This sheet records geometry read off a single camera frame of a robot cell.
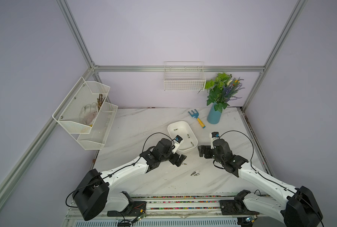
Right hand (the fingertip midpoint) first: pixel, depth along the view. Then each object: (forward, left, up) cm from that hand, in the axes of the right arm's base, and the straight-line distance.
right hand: (205, 148), depth 85 cm
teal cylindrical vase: (+29, -12, -4) cm, 32 cm away
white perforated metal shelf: (+13, +72, +22) cm, 76 cm away
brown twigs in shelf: (+21, +62, +22) cm, 69 cm away
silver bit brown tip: (+23, +18, -10) cm, 31 cm away
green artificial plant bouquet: (+28, -11, +22) cm, 37 cm away
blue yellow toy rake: (+38, 0, -10) cm, 39 cm away
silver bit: (+9, +6, -10) cm, 15 cm away
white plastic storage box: (+23, +11, -10) cm, 28 cm away
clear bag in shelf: (+12, +67, +20) cm, 71 cm away
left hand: (-3, +17, +2) cm, 17 cm away
